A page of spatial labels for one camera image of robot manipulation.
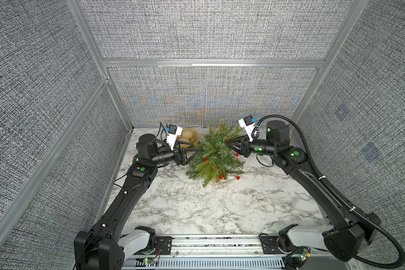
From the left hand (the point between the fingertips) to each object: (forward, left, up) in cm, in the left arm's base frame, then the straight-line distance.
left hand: (198, 148), depth 67 cm
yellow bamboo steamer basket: (+30, +2, -31) cm, 43 cm away
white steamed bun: (+33, +7, -28) cm, 44 cm away
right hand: (+2, -12, +2) cm, 13 cm away
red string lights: (-7, -9, -12) cm, 17 cm away
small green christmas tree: (0, -8, -10) cm, 13 cm away
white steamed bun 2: (+28, +9, -28) cm, 41 cm away
